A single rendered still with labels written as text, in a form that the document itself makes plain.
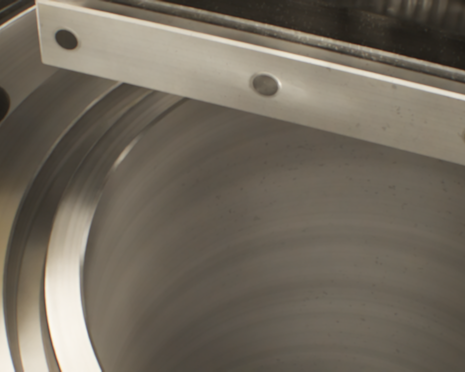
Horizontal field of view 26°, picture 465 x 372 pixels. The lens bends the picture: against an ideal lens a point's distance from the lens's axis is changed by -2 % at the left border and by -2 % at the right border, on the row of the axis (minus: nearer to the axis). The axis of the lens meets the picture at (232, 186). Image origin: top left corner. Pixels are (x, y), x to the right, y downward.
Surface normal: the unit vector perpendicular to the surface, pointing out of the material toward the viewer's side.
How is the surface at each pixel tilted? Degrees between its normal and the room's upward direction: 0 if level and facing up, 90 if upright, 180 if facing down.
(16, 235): 80
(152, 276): 50
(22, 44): 90
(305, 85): 25
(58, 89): 90
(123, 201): 59
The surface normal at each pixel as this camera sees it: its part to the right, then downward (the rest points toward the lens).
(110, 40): -0.30, 0.69
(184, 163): 0.72, 0.52
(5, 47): 0.04, -0.69
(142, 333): 0.87, 0.37
